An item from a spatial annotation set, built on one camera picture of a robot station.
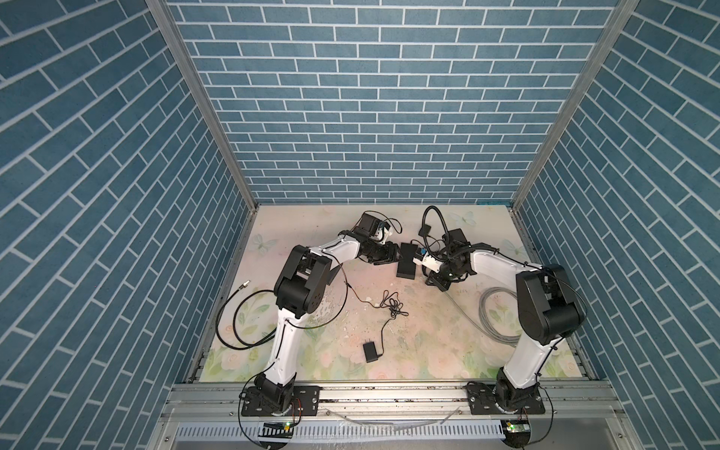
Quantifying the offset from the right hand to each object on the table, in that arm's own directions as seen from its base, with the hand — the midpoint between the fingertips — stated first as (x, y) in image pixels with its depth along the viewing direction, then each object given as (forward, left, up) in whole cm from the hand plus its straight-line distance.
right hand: (428, 276), depth 96 cm
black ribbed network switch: (+3, +8, 0) cm, 8 cm away
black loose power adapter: (-26, +18, -1) cm, 32 cm away
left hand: (+5, +11, +2) cm, 12 cm away
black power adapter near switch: (+22, 0, -2) cm, 23 cm away
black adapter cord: (-10, +12, -2) cm, 16 cm away
